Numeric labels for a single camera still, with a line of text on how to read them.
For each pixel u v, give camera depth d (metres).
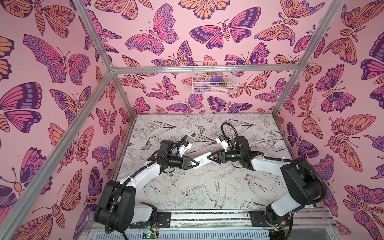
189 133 1.07
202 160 0.79
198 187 0.84
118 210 0.41
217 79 0.95
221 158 0.76
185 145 0.76
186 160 0.73
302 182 0.45
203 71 0.95
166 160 0.66
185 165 0.71
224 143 0.80
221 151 0.76
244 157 0.71
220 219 0.75
